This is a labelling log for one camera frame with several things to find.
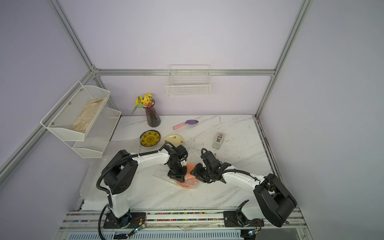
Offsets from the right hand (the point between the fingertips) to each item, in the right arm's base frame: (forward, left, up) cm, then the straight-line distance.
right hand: (189, 177), depth 83 cm
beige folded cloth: (+20, +56, +26) cm, 64 cm away
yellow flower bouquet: (+43, +27, +20) cm, 55 cm away
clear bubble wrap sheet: (+14, -3, -2) cm, 14 cm away
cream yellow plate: (+30, +11, -4) cm, 32 cm away
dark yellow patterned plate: (+31, +30, -5) cm, 43 cm away
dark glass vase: (+43, +27, +3) cm, 51 cm away
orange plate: (-1, 0, -3) cm, 4 cm away
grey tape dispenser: (+26, -20, -2) cm, 33 cm away
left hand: (-1, +4, -4) cm, 6 cm away
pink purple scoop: (+46, -1, -4) cm, 46 cm away
